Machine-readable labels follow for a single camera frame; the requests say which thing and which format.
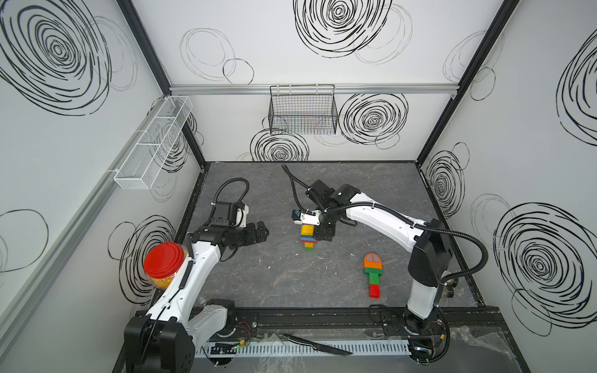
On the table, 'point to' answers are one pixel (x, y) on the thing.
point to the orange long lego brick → (372, 264)
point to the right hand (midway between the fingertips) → (320, 227)
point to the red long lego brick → (308, 242)
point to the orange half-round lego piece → (372, 258)
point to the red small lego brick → (375, 291)
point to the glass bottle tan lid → (451, 284)
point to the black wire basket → (303, 109)
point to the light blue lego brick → (308, 238)
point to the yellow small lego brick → (308, 245)
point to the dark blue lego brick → (305, 235)
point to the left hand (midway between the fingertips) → (257, 234)
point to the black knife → (318, 346)
